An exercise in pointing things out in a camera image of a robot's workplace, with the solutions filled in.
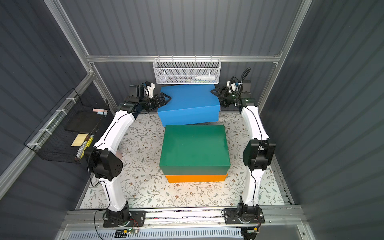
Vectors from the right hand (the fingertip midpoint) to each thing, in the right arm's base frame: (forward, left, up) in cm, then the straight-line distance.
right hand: (214, 94), depth 83 cm
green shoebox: (-28, +11, -13) cm, 33 cm away
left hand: (-3, +27, -1) cm, 28 cm away
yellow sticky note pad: (-26, +67, -6) cm, 72 cm away
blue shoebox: (-9, +14, +1) cm, 17 cm away
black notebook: (-16, +69, -5) cm, 71 cm away
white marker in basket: (+17, +4, 0) cm, 17 cm away
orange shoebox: (-35, +10, -34) cm, 50 cm away
